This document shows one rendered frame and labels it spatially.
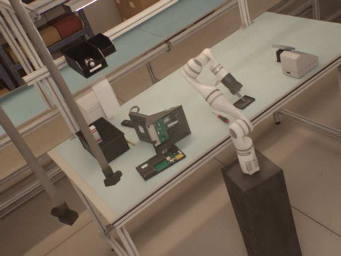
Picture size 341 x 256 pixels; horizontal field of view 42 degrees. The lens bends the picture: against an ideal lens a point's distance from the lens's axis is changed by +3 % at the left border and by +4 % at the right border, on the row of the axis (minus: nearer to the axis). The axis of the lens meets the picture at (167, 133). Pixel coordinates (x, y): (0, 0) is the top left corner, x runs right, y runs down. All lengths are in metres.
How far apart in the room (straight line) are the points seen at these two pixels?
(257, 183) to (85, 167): 1.00
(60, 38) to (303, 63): 3.87
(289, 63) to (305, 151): 1.18
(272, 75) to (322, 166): 1.04
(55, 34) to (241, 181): 4.07
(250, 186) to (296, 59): 0.81
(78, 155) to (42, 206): 1.55
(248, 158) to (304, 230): 1.03
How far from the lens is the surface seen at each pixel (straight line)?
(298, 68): 2.70
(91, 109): 2.74
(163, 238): 3.38
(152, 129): 2.39
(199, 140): 2.44
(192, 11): 4.28
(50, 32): 5.90
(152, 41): 3.96
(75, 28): 6.02
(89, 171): 2.57
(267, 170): 2.38
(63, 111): 2.82
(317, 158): 3.66
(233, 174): 2.40
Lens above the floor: 2.48
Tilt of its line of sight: 35 degrees down
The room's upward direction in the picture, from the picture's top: 21 degrees counter-clockwise
